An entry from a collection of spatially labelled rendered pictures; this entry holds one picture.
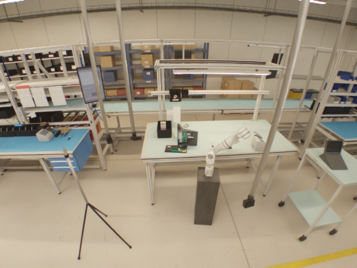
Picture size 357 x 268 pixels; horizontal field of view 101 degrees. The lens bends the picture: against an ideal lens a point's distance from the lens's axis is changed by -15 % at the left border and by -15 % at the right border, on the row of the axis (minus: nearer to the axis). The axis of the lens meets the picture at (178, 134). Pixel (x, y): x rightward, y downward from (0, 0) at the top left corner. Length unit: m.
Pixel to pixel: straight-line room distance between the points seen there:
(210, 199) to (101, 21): 5.60
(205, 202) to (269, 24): 5.87
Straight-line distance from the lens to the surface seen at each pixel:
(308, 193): 3.12
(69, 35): 6.60
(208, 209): 2.31
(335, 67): 3.78
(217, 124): 2.77
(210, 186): 2.00
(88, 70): 2.46
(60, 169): 2.95
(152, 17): 5.93
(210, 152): 1.80
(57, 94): 3.05
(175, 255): 2.41
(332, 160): 2.40
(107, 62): 5.72
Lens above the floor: 2.23
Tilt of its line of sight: 30 degrees down
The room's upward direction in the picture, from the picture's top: straight up
